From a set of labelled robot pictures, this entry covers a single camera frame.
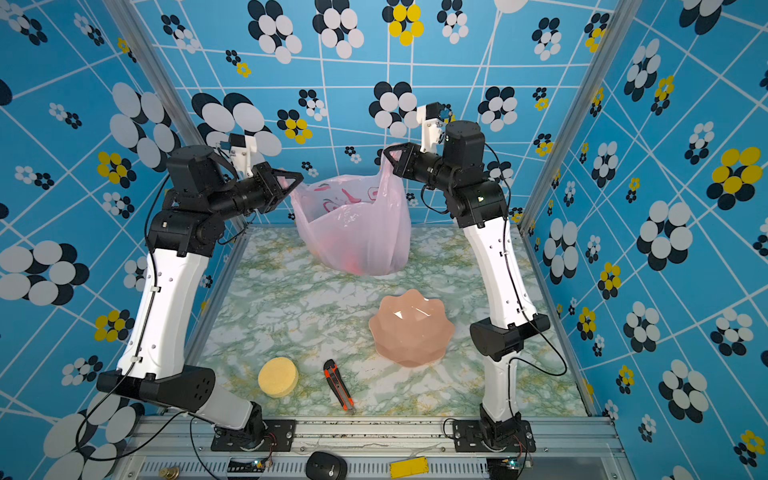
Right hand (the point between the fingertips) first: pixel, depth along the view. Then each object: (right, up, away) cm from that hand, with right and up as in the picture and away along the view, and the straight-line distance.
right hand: (384, 151), depth 62 cm
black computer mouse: (-14, -71, +6) cm, 72 cm away
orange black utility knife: (-13, -58, +19) cm, 62 cm away
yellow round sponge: (-30, -55, +19) cm, 65 cm away
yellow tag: (+6, -71, +7) cm, 72 cm away
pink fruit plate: (+7, -45, +29) cm, 54 cm away
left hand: (-16, -5, -2) cm, 17 cm away
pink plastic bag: (-7, -14, +13) cm, 20 cm away
